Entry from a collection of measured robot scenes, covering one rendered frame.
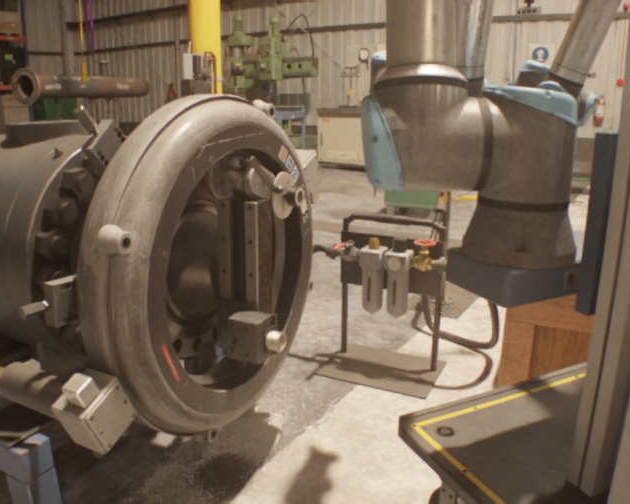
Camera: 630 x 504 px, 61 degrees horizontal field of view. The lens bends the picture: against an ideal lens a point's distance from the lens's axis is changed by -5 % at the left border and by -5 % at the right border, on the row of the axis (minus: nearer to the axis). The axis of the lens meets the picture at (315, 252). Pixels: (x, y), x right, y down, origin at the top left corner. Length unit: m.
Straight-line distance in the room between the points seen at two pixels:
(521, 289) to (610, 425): 0.28
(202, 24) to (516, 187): 4.22
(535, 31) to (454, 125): 11.09
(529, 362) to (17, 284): 1.40
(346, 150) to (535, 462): 6.91
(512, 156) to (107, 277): 0.68
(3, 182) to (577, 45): 1.34
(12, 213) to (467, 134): 0.96
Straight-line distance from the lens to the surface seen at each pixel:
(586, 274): 0.99
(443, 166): 0.86
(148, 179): 1.00
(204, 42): 4.91
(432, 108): 0.85
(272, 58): 12.37
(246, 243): 1.25
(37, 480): 1.43
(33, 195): 1.32
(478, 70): 1.20
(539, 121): 0.89
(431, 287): 2.00
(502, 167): 0.88
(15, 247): 1.32
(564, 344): 1.77
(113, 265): 0.99
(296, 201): 1.32
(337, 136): 7.91
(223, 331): 1.34
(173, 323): 1.28
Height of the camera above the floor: 0.97
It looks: 15 degrees down
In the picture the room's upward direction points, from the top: straight up
